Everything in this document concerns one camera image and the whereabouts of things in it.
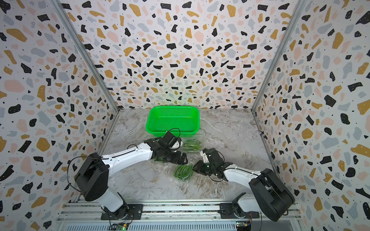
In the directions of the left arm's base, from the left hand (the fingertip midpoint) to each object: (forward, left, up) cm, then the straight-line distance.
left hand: (184, 160), depth 83 cm
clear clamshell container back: (+20, -9, -5) cm, 23 cm away
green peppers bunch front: (-3, 0, -9) cm, 9 cm away
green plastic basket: (+38, +2, -9) cm, 39 cm away
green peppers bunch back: (+14, -5, -6) cm, 15 cm away
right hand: (-3, -5, -6) cm, 8 cm away
